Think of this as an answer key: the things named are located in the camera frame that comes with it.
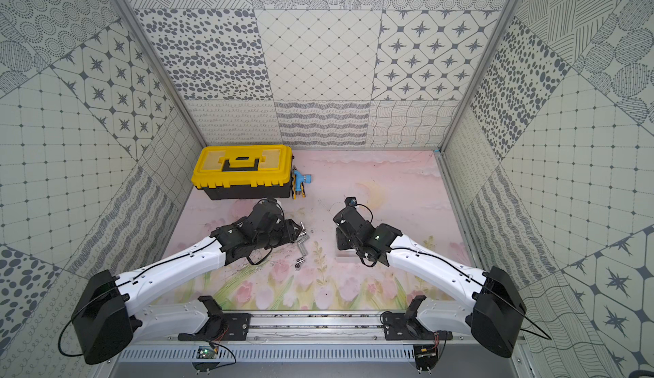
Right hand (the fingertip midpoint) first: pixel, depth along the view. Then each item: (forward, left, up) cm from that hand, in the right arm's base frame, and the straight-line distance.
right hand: (346, 234), depth 81 cm
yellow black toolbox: (+22, +38, +5) cm, 44 cm away
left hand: (+1, +15, +3) cm, 15 cm away
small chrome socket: (-5, +16, -11) cm, 20 cm away
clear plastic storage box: (-2, -1, -13) cm, 13 cm away
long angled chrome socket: (+1, +16, -11) cm, 20 cm away
